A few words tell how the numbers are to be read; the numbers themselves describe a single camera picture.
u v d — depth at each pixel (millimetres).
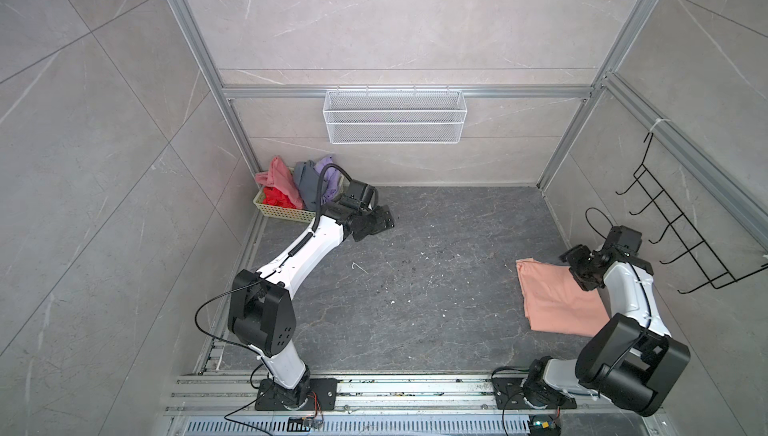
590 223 658
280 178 1041
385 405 729
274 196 980
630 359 443
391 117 1003
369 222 764
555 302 881
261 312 444
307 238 529
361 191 660
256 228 1115
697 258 637
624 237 647
